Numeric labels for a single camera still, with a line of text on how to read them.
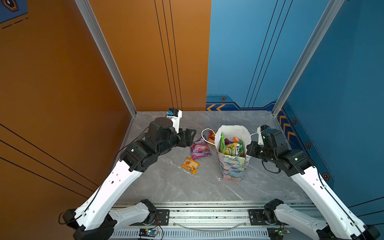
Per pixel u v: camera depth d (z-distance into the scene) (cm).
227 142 89
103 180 40
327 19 73
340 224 37
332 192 41
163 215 74
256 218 72
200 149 95
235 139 85
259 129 65
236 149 76
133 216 55
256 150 61
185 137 53
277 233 70
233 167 73
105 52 85
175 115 53
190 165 89
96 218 36
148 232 71
